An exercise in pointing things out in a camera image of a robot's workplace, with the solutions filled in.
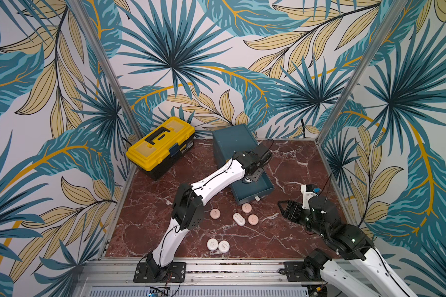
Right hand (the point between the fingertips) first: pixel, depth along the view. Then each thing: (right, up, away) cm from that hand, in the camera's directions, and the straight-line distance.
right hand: (282, 204), depth 72 cm
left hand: (-11, +11, +14) cm, 21 cm away
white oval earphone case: (-16, -10, +14) cm, 24 cm away
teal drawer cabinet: (-21, +26, +17) cm, 37 cm away
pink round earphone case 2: (-12, -6, +18) cm, 22 cm away
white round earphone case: (-28, -19, +8) cm, 34 cm away
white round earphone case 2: (-23, -19, +7) cm, 31 cm away
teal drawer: (-13, +3, +12) cm, 18 cm away
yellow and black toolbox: (-54, +23, +21) cm, 62 cm away
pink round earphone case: (-27, -8, +16) cm, 32 cm away
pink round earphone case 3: (-9, -11, +14) cm, 20 cm away
